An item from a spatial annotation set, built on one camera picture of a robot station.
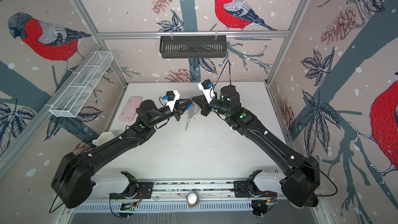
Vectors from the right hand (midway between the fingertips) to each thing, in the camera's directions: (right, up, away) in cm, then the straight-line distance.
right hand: (195, 96), depth 69 cm
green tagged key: (-5, -16, +9) cm, 19 cm away
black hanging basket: (-4, +35, +38) cm, 51 cm away
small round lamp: (-1, -43, -7) cm, 43 cm away
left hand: (-1, -1, -1) cm, 2 cm away
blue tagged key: (-2, -5, +1) cm, 6 cm away
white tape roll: (+46, -50, -1) cm, 68 cm away
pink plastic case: (-46, -11, +32) cm, 57 cm away
